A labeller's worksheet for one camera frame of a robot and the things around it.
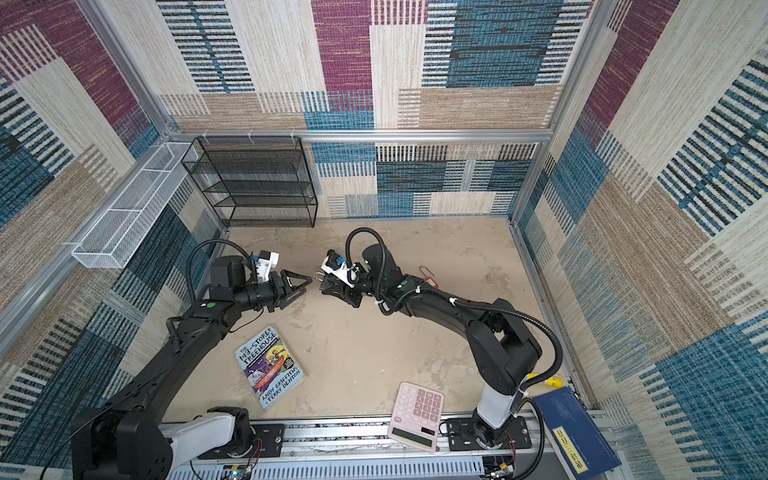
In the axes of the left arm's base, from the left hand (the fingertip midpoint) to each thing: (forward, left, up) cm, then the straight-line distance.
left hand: (308, 280), depth 77 cm
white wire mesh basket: (+3, +44, +11) cm, 46 cm away
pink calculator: (-27, -26, -21) cm, 43 cm away
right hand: (+1, -5, -5) cm, 7 cm away
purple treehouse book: (-14, +13, -20) cm, 28 cm away
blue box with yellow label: (-33, -64, -20) cm, 75 cm away
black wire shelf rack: (+47, +27, -5) cm, 54 cm away
